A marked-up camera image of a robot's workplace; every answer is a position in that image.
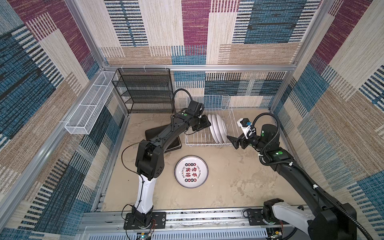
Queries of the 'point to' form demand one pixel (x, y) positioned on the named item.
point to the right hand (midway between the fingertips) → (234, 131)
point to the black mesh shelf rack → (145, 90)
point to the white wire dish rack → (213, 105)
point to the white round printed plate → (191, 171)
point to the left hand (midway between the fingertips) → (210, 122)
